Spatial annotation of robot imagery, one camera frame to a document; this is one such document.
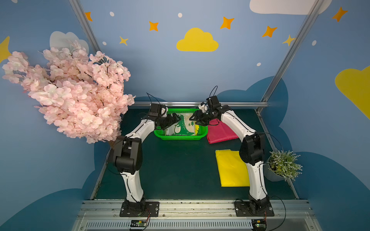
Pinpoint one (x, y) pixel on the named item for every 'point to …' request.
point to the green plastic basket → (201, 131)
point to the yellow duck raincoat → (196, 128)
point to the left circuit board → (138, 223)
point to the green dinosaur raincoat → (185, 127)
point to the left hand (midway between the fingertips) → (176, 119)
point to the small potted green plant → (282, 166)
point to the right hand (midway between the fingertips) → (193, 119)
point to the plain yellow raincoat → (232, 171)
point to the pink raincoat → (218, 132)
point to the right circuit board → (259, 224)
